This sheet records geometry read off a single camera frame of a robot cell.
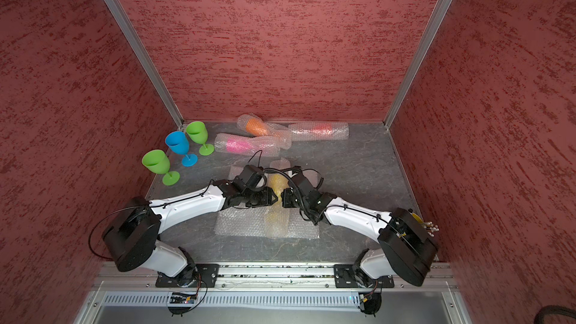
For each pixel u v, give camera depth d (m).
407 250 0.43
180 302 0.73
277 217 0.76
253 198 0.73
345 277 0.74
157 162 0.85
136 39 0.87
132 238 0.43
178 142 0.92
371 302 0.71
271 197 0.79
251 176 0.67
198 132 0.95
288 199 0.74
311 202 0.64
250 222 0.85
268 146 1.00
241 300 0.77
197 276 0.74
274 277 0.76
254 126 1.10
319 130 1.07
